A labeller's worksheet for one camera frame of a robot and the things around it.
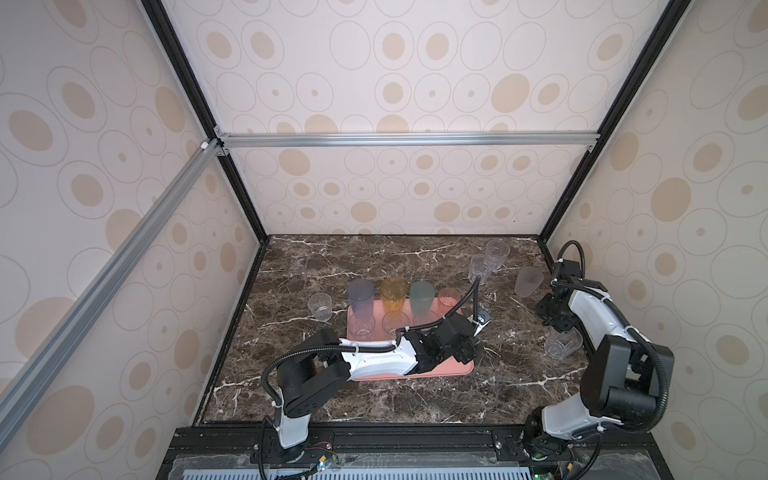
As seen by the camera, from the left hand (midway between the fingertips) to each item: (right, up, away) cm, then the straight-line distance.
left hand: (480, 328), depth 79 cm
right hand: (+24, +2, +9) cm, 25 cm away
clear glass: (+28, -8, +13) cm, 32 cm away
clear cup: (+15, +21, +30) cm, 39 cm away
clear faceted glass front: (-23, 0, +11) cm, 25 cm away
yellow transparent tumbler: (-23, +8, +18) cm, 30 cm away
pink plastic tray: (-7, -13, +6) cm, 16 cm away
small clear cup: (-47, +3, +21) cm, 52 cm away
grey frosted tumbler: (-34, +7, +20) cm, 40 cm away
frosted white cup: (+23, +11, +23) cm, 34 cm away
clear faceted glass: (-34, -3, +14) cm, 37 cm away
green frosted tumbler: (-14, +7, +16) cm, 23 cm away
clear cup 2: (+7, +16, +27) cm, 32 cm away
